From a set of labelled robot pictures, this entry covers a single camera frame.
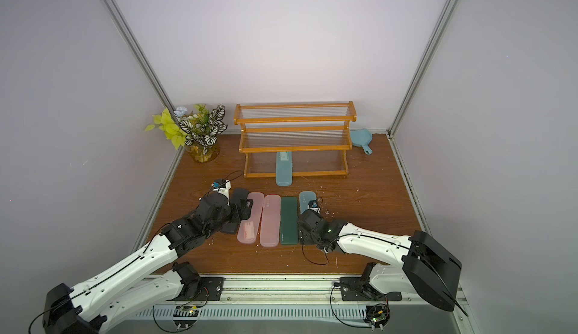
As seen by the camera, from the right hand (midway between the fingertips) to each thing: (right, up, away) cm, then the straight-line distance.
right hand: (307, 229), depth 84 cm
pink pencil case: (-23, -1, +2) cm, 23 cm away
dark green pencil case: (-7, +2, +4) cm, 8 cm away
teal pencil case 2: (-10, +22, +17) cm, 30 cm away
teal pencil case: (-1, +9, +8) cm, 13 cm away
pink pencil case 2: (-15, +2, +4) cm, 15 cm away
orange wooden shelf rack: (+5, +38, +18) cm, 42 cm away
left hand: (-22, +11, -5) cm, 25 cm away
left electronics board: (-41, -22, -12) cm, 48 cm away
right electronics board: (+22, -23, -14) cm, 34 cm away
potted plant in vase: (-45, +38, +7) cm, 60 cm away
